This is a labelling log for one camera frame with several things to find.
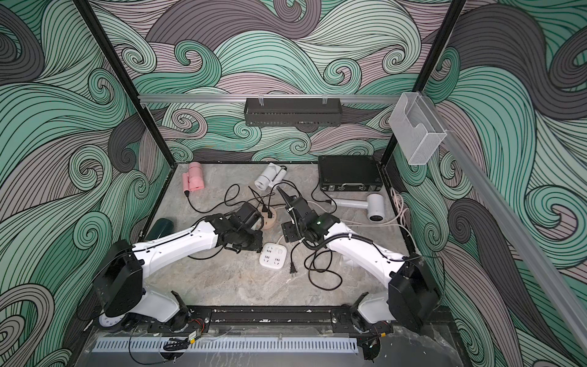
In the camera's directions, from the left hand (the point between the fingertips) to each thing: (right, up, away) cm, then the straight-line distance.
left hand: (261, 242), depth 82 cm
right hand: (+10, +5, 0) cm, 11 cm away
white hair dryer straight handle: (+48, +12, +16) cm, 52 cm away
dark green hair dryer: (-42, +3, +9) cm, 43 cm away
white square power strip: (+4, -6, +4) cm, 8 cm away
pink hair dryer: (-36, +23, +25) cm, 50 cm away
